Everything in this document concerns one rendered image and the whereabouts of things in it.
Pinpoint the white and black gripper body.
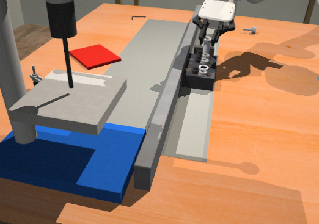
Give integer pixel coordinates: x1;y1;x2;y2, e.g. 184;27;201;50
199;0;237;29

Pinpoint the long grey square bar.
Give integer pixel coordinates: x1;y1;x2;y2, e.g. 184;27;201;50
134;5;202;191

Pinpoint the grey toggle clamp with red handle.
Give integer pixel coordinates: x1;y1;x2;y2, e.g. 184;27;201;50
30;65;43;86

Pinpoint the red flat square plate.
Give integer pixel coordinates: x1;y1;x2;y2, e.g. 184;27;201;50
69;44;121;70

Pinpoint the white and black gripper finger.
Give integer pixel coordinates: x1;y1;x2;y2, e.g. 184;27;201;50
211;19;235;47
192;15;209;45

